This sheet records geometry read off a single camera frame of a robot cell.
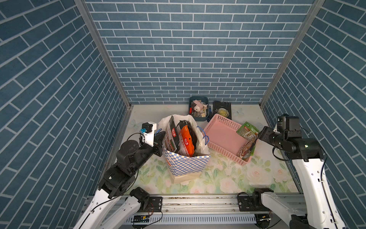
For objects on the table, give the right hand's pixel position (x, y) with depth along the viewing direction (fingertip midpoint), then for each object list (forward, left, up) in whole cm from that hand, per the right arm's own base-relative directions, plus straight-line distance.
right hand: (267, 134), depth 69 cm
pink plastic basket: (+19, +16, -33) cm, 41 cm away
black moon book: (+42, +14, -27) cm, 52 cm away
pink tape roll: (+37, +34, -20) cm, 54 cm away
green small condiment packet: (+16, 0, -20) cm, 26 cm away
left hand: (-8, +47, +6) cm, 48 cm away
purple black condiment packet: (-8, +41, -9) cm, 43 cm away
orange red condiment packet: (-4, +39, -5) cm, 40 cm away
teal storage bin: (+30, +33, -28) cm, 53 cm away
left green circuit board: (-37, +61, -31) cm, 77 cm away
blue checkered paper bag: (-17, +40, -10) cm, 45 cm away
